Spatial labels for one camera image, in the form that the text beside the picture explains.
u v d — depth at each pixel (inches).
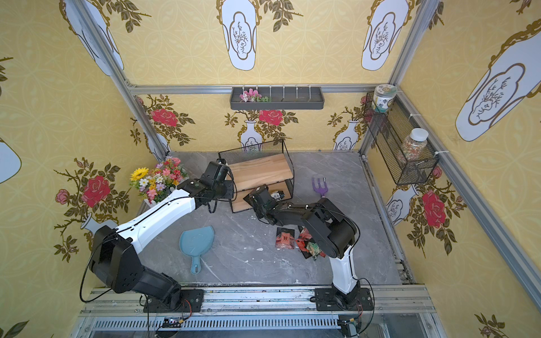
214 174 25.1
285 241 34.6
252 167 36.4
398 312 29.6
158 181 34.5
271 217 27.8
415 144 25.6
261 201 29.5
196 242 35.1
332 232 19.9
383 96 33.1
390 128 38.4
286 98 36.4
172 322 28.8
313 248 32.9
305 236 34.2
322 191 41.5
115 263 16.6
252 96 34.6
